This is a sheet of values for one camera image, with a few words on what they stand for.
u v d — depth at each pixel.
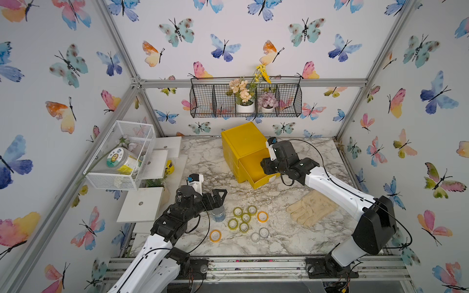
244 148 0.86
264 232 0.83
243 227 0.84
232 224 0.86
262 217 0.88
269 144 0.74
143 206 0.75
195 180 0.67
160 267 0.59
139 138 0.77
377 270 0.74
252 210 0.90
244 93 0.81
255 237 0.83
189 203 0.59
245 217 0.88
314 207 0.91
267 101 0.87
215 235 0.83
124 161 0.63
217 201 0.66
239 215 0.88
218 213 0.81
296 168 0.58
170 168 0.98
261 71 0.82
